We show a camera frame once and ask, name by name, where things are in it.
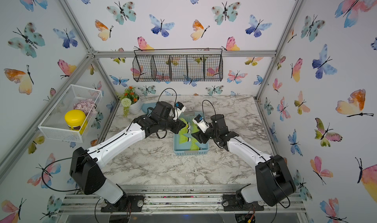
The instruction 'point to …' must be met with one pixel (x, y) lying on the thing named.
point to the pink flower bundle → (88, 106)
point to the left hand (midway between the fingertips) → (186, 123)
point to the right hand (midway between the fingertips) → (197, 128)
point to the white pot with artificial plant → (130, 101)
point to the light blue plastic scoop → (146, 105)
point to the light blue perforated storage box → (184, 143)
